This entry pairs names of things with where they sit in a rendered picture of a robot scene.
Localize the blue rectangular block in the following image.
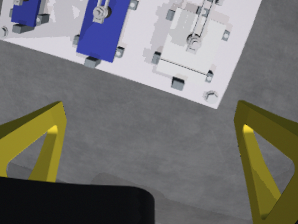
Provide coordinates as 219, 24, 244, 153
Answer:
11, 0, 46, 27
76, 0, 131, 63

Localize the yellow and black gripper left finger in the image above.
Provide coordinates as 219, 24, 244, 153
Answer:
0, 101, 67, 182

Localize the light grey fixture plate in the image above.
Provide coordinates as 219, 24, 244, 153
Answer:
0, 0, 261, 109

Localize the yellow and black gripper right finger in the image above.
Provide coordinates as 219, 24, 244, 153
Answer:
234, 100, 298, 224

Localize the white rectangular block with slot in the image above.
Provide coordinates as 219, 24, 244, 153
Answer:
156, 7, 226, 87

